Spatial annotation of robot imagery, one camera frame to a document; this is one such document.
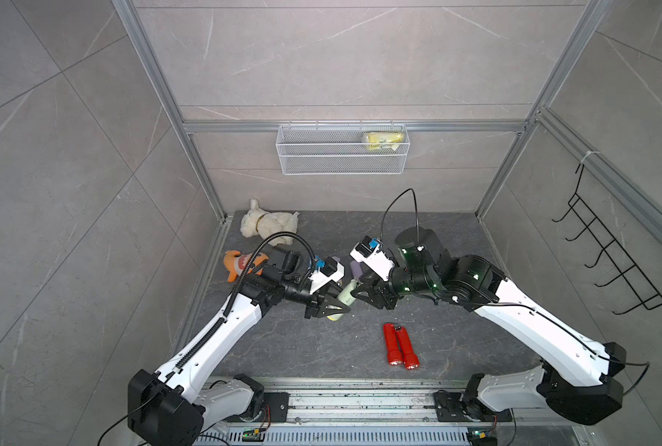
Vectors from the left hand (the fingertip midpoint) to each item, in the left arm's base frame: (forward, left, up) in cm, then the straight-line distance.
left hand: (348, 300), depth 66 cm
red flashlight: (-7, -14, -23) cm, 28 cm away
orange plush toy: (+24, +37, -18) cm, 48 cm away
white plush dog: (+43, +33, -18) cm, 57 cm away
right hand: (+1, -3, +6) cm, 7 cm away
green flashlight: (-2, +1, +5) cm, 5 cm away
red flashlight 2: (-9, -18, -22) cm, 30 cm away
